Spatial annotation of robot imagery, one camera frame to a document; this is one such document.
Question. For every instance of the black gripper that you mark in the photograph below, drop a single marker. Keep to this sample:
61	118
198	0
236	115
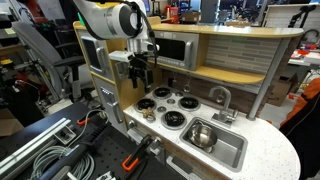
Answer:
140	63

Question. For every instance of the small tan plush toy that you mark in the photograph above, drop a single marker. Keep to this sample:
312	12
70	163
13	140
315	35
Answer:
147	113

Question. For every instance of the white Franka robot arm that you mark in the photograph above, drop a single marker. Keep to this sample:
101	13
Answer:
106	18

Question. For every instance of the black coil stove burner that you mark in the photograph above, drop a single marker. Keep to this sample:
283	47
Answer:
146	104
173	119
162	92
189	103

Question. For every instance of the hanging toy utensil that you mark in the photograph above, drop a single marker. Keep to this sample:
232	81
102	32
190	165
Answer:
174	80
186	88

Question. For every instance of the round silver stove knob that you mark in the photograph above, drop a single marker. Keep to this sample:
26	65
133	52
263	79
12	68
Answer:
171	101
179	94
153	119
161	109

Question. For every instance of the grey toy microwave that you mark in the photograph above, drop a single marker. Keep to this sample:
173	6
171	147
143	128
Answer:
186	50

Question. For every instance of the silver metal pot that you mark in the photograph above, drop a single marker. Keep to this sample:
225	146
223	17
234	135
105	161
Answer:
201	135

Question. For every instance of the silver toy faucet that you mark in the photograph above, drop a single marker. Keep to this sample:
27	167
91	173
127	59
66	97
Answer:
226	115

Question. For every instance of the grey sink basin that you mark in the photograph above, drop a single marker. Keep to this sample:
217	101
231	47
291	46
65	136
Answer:
230	146

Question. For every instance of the toy kitchen unit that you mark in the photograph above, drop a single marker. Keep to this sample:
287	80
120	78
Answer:
273	150

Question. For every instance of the silver oven front knob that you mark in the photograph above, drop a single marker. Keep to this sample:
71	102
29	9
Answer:
131	124
156	144

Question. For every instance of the grey windowed oven door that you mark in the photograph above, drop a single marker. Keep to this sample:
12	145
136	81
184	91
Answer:
90	53

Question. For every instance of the small black orange clamp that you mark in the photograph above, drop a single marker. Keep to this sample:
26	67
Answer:
82	122

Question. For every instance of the distant cardboard box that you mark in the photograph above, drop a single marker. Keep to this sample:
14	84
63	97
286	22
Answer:
191	16

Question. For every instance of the black bar clamp orange grip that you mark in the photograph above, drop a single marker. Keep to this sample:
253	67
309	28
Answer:
128	165

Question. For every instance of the green plastic block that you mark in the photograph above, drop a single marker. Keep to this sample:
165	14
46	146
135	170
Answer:
80	16

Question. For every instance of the grey office chair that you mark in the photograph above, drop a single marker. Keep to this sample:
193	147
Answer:
36	43

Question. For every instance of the open cardboard box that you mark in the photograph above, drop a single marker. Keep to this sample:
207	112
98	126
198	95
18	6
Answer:
280	91

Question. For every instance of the white tiled board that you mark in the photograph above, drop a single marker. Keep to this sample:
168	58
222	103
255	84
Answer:
280	15

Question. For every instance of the person in orange black jacket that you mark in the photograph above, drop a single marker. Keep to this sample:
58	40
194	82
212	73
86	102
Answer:
300	133

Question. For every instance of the white grey wrist camera box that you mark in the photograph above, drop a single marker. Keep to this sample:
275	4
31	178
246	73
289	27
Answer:
120	61

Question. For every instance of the small metal bracket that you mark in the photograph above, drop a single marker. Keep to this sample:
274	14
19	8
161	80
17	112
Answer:
65	135

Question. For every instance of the aluminium extrusion rail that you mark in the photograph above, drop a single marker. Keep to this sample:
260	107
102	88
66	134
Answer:
33	143

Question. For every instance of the grey kitchen support post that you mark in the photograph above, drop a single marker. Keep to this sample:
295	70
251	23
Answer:
266	80

